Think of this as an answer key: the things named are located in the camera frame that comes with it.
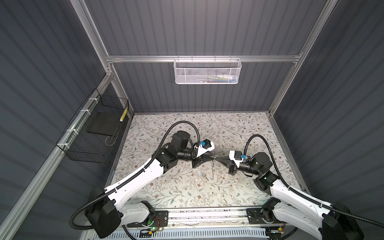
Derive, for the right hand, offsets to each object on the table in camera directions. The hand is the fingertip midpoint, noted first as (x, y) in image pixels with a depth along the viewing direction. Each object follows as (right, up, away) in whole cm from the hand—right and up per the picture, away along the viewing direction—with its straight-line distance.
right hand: (218, 159), depth 69 cm
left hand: (-3, +2, +1) cm, 3 cm away
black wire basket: (-62, +11, +3) cm, 63 cm away
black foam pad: (-58, +17, +7) cm, 60 cm away
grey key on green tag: (-5, -14, +20) cm, 25 cm away
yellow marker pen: (-50, +22, +12) cm, 56 cm away
